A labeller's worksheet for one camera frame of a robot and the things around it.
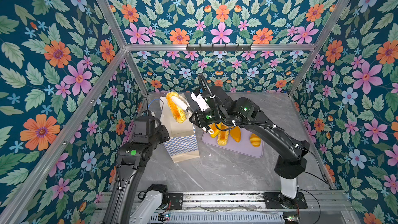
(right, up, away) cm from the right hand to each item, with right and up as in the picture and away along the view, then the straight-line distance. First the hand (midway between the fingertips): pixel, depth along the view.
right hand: (191, 116), depth 63 cm
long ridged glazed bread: (+16, -14, +29) cm, 36 cm away
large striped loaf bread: (-5, +1, +3) cm, 6 cm away
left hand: (-12, -5, +5) cm, 14 cm away
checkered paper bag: (-5, -14, +9) cm, 18 cm away
